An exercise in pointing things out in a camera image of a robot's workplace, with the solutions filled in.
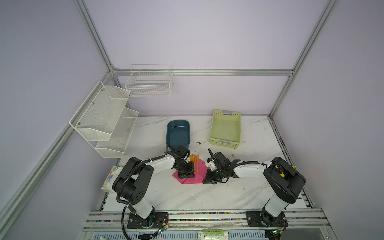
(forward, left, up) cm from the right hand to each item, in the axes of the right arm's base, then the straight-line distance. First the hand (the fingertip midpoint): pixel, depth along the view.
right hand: (202, 182), depth 84 cm
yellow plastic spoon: (+15, +7, -1) cm, 17 cm away
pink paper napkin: (+3, +2, 0) cm, 4 cm away
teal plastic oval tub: (+40, +18, -4) cm, 44 cm away
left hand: (+3, +4, 0) cm, 6 cm away
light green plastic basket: (+42, -18, -3) cm, 46 cm away
